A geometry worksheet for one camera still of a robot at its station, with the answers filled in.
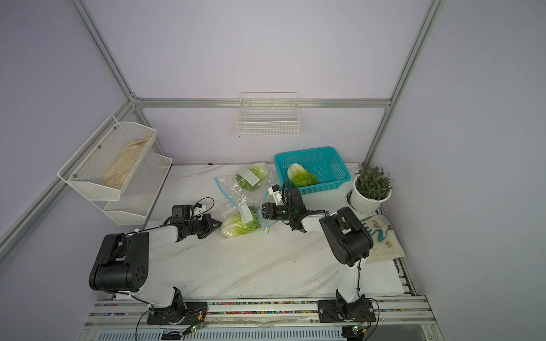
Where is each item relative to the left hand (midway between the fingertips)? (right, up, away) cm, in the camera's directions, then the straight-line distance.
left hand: (222, 226), depth 93 cm
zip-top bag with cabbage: (+10, +18, +9) cm, 22 cm away
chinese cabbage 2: (+36, +22, +11) cm, 44 cm away
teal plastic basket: (+50, +31, +26) cm, 64 cm away
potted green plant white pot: (+65, +17, -3) cm, 68 cm away
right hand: (+17, +6, -2) cm, 18 cm away
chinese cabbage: (+12, +3, -7) cm, 14 cm away
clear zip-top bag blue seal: (+4, +6, +8) cm, 11 cm away
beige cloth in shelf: (-33, +22, -17) cm, 43 cm away
